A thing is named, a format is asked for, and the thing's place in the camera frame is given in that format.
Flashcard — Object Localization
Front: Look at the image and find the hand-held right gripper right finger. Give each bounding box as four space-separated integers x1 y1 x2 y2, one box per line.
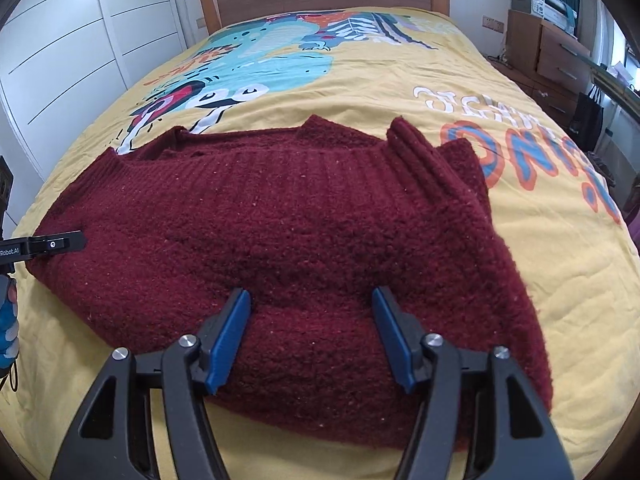
371 286 576 480

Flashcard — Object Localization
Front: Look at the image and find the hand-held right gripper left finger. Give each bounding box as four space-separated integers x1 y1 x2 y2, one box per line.
50 287 252 480

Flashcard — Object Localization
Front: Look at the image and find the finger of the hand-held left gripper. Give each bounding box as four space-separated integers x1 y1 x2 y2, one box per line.
27 231 87 257

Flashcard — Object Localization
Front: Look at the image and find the dark red knitted sweater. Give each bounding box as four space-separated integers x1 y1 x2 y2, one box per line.
25 115 555 448

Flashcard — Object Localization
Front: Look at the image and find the person's left hand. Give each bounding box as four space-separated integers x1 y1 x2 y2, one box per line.
0 280 21 367

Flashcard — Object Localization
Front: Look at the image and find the yellow printed blanket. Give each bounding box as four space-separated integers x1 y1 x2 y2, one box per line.
0 6 640 480

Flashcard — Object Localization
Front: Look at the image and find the white wardrobe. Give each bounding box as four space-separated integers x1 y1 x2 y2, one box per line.
0 0 188 181

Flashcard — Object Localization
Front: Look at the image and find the black bag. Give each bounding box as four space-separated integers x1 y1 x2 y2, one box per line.
567 85 606 153

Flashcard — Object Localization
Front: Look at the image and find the wooden dresser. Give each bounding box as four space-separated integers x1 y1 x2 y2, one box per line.
505 8 593 128

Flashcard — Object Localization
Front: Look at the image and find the desk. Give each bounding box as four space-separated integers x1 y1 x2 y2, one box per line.
590 60 640 123

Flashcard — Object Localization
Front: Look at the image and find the white printer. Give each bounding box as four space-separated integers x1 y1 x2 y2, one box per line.
510 0 578 36

